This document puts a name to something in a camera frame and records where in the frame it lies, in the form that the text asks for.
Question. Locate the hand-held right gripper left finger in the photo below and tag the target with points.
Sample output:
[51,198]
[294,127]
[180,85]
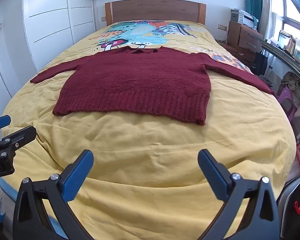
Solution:
[77,172]

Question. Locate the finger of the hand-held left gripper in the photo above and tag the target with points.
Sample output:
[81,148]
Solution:
[22,136]
[0,123]

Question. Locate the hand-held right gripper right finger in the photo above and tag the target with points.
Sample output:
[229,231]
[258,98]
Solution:
[215,177]

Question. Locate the dark red knit sweater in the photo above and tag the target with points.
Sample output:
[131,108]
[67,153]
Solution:
[140,85]

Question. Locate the yellow printed duvet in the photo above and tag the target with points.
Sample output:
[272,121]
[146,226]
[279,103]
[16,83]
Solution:
[140,155]

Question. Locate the black case with red clip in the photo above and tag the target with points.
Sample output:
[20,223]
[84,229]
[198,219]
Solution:
[292,220]

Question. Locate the purple stool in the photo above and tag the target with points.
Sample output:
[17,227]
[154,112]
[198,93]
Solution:
[287,105]

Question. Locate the white wardrobe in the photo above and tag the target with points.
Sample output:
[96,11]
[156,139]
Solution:
[52,17]

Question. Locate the brown garment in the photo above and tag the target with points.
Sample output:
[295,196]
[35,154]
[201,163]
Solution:
[295,85]

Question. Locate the black bag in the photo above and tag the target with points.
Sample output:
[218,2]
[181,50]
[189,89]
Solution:
[260,62]

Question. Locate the low wooden nightstand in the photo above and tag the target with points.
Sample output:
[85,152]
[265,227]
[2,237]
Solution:
[240,55]

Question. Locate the wooden chest of drawers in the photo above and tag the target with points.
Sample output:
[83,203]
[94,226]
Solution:
[247,38]

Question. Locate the white printer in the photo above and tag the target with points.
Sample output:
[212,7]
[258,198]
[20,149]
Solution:
[243,18]

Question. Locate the wooden headboard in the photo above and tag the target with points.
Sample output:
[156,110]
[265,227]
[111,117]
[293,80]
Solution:
[155,10]

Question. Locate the window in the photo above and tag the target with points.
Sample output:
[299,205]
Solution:
[295,17]

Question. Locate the long teal curtain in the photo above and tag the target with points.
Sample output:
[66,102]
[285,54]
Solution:
[253,0]

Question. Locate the grey metal rail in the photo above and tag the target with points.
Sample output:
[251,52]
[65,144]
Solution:
[285,56]

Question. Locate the wide wall socket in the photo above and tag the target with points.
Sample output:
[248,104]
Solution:
[222,26]

